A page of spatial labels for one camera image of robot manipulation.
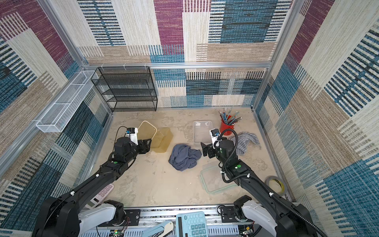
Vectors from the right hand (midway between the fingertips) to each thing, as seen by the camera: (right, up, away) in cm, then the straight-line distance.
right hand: (211, 142), depth 82 cm
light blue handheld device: (-26, -39, -14) cm, 49 cm away
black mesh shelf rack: (-58, +35, +27) cm, 73 cm away
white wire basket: (-75, +13, -11) cm, 77 cm away
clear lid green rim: (+1, -21, +5) cm, 22 cm away
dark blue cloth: (-16, -10, +5) cm, 19 cm away
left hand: (-36, +1, +3) cm, 36 cm away
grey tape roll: (+34, -21, +3) cm, 40 cm away
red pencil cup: (+12, +10, +18) cm, 24 cm away
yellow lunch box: (-31, -1, +20) cm, 37 cm away
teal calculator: (-11, -37, -12) cm, 41 cm away
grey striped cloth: (+23, 0, +14) cm, 27 cm away
